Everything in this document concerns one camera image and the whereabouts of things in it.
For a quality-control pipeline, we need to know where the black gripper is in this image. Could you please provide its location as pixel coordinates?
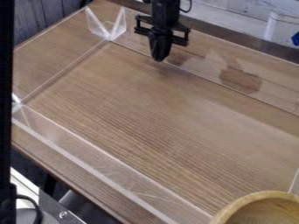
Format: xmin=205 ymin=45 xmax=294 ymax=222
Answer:
xmin=135 ymin=15 xmax=191 ymax=61

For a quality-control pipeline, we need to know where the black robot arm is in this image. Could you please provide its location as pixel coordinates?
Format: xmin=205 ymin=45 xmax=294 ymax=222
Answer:
xmin=135 ymin=0 xmax=191 ymax=61

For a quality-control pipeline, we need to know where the brown wooden bowl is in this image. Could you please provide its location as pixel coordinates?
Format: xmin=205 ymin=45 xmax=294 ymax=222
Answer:
xmin=210 ymin=191 xmax=299 ymax=224

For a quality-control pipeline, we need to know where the white container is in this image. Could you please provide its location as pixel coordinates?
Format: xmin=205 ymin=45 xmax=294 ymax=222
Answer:
xmin=265 ymin=11 xmax=299 ymax=49

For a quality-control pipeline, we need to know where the blue object at right edge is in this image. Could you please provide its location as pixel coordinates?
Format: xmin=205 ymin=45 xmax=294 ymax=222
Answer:
xmin=291 ymin=32 xmax=299 ymax=46

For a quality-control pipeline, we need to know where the clear acrylic corner bracket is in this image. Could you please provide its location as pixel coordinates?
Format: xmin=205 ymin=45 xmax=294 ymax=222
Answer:
xmin=85 ymin=7 xmax=127 ymax=41

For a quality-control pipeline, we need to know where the clear acrylic tray wall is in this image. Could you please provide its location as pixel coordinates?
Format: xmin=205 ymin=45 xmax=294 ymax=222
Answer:
xmin=14 ymin=0 xmax=299 ymax=224

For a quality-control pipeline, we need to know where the grey metal bracket with screw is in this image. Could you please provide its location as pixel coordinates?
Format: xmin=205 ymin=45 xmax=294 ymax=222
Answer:
xmin=39 ymin=190 xmax=87 ymax=224

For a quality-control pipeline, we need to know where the black cable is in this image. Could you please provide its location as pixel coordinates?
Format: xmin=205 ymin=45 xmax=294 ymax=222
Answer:
xmin=15 ymin=194 xmax=45 ymax=224

